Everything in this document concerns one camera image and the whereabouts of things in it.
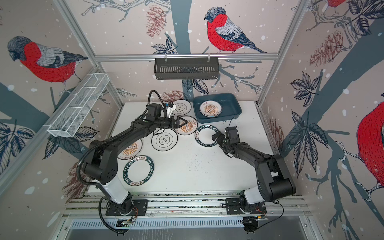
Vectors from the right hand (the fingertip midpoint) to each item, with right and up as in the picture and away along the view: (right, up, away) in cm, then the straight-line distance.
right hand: (215, 140), depth 93 cm
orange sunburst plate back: (-17, +7, +13) cm, 23 cm away
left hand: (-20, +12, -8) cm, 25 cm away
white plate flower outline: (-33, -1, +5) cm, 33 cm away
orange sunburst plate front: (-1, +21, +24) cm, 32 cm away
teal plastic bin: (+16, +23, +25) cm, 37 cm away
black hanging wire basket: (-19, +50, +14) cm, 56 cm away
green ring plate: (-8, +2, +8) cm, 11 cm away
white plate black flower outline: (-23, +23, +25) cm, 41 cm away
